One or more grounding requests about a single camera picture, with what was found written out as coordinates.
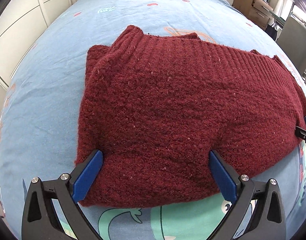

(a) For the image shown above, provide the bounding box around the dark red knitted sweater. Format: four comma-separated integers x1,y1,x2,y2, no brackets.
76,25,306,208

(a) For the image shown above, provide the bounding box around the blue cartoon print bedsheet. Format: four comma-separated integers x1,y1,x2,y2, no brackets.
0,0,306,239

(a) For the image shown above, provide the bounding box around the grey black chair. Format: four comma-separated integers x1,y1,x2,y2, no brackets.
276,16,306,76

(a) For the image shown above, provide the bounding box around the wooden drawer cabinet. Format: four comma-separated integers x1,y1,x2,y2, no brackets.
232,0,273,30

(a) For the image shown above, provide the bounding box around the white wardrobe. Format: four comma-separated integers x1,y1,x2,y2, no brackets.
0,0,77,112

